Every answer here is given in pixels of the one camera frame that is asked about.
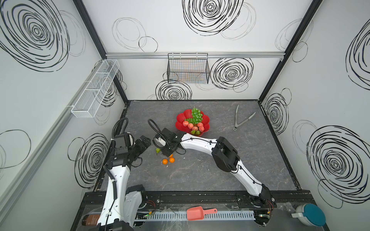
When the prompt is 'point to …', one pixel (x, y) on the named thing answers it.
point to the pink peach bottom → (190, 125)
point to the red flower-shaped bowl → (187, 114)
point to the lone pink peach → (200, 124)
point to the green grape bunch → (197, 116)
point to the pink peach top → (201, 129)
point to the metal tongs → (237, 124)
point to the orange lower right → (172, 160)
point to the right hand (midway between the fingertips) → (165, 150)
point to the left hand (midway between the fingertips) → (144, 143)
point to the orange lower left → (165, 161)
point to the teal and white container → (310, 214)
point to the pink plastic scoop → (197, 213)
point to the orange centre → (171, 156)
